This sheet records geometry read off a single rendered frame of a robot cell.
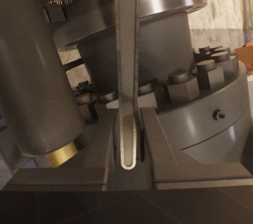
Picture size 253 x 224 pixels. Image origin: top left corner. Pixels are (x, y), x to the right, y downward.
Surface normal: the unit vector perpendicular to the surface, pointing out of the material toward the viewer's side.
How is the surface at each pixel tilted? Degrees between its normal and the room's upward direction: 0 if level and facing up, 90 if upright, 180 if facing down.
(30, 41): 0
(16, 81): 36
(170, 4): 29
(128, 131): 49
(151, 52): 40
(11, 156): 0
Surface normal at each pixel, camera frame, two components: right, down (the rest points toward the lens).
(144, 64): 0.05, 0.33
